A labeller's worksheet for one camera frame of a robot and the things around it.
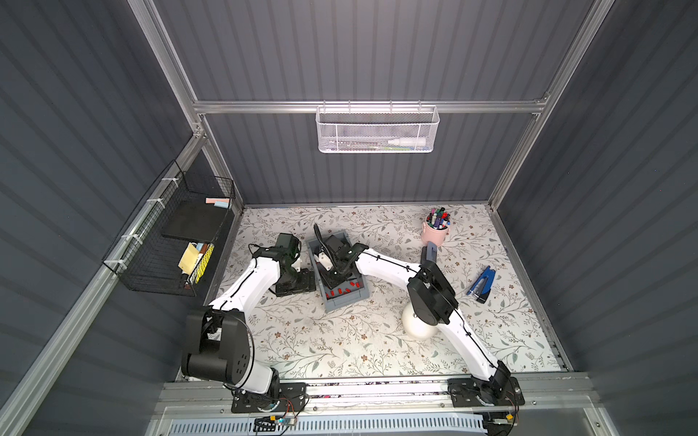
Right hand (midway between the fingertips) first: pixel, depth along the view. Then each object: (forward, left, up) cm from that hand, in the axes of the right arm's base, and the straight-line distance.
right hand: (323, 286), depth 95 cm
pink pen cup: (+19, -41, +9) cm, 46 cm away
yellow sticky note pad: (-8, +31, +29) cm, 43 cm away
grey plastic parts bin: (-2, -9, 0) cm, 9 cm away
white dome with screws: (-17, -30, +6) cm, 34 cm away
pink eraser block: (+15, +34, +27) cm, 46 cm away
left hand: (-5, +5, +7) cm, 10 cm away
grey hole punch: (+12, -39, +3) cm, 41 cm away
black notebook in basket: (+7, +35, +27) cm, 45 cm away
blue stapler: (+1, -56, 0) cm, 56 cm away
